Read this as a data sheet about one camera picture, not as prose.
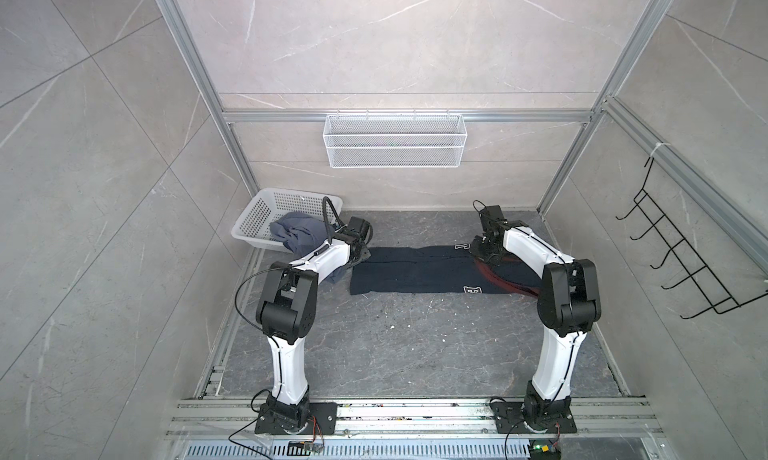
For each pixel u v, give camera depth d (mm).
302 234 955
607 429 733
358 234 791
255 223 1105
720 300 583
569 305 521
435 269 1015
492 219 793
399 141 1007
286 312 526
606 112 862
